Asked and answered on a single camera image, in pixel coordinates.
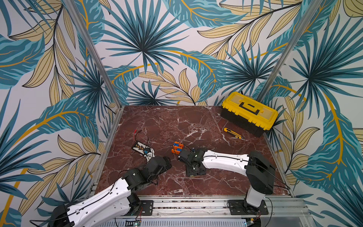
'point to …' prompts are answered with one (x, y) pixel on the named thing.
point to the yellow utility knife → (227, 130)
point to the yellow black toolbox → (248, 113)
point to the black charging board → (140, 147)
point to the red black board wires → (135, 131)
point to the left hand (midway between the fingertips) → (164, 164)
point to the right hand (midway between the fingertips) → (191, 172)
